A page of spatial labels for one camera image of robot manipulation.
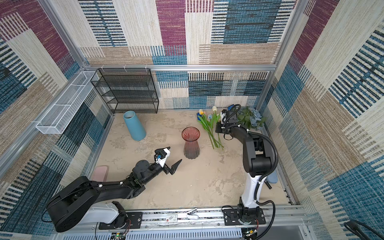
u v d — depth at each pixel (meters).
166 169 0.72
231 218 0.73
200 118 1.09
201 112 1.12
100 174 0.88
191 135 0.85
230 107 1.14
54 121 0.70
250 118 1.02
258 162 0.52
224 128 0.79
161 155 0.66
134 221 0.73
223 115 0.92
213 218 0.76
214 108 1.08
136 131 0.99
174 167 0.73
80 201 0.43
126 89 1.11
